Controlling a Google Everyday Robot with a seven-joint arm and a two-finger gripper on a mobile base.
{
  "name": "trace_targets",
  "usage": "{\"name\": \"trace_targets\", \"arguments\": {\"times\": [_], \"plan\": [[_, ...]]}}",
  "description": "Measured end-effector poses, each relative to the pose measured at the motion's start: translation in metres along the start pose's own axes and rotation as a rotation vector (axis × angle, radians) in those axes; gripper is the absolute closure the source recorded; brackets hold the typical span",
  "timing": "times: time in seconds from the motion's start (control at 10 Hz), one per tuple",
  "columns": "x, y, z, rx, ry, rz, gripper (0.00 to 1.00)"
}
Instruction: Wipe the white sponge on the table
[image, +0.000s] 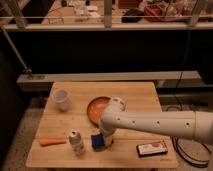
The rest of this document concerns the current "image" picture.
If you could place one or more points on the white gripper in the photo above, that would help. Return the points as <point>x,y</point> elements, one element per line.
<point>108,138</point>

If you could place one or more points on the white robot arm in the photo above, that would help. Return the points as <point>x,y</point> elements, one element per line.
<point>192,125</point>

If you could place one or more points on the orange bowl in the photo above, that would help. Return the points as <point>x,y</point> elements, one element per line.
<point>95,108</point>

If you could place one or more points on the black and white snack box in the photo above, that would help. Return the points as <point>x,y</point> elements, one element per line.
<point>151,149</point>

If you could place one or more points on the clear plastic cup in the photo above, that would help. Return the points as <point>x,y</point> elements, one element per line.
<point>61,98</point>

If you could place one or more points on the orange carrot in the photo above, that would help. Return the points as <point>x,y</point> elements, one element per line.
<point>51,141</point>

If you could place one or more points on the grey metal diagonal strut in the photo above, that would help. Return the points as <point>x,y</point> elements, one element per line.
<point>27,70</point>

